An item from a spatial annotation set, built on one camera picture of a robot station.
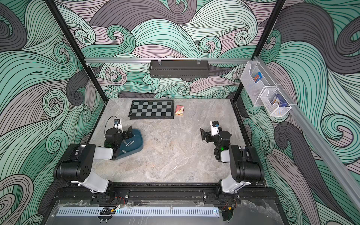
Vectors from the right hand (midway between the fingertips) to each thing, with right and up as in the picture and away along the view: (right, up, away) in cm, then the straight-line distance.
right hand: (209, 127), depth 93 cm
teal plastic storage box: (-53, -12, 0) cm, 54 cm away
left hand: (-59, +2, +1) cm, 59 cm away
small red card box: (-20, +12, +18) cm, 30 cm away
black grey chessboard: (-42, +13, +17) cm, 48 cm away
